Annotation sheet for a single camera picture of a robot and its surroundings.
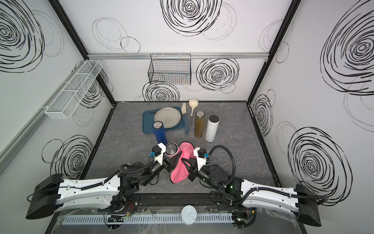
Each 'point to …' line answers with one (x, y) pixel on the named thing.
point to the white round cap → (189, 214)
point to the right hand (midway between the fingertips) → (182, 162)
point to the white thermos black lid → (213, 122)
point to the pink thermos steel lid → (172, 150)
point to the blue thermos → (159, 131)
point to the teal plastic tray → (148, 120)
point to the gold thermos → (199, 123)
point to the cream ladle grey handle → (193, 103)
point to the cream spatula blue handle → (183, 110)
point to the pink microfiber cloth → (179, 172)
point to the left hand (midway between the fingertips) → (177, 148)
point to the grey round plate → (170, 117)
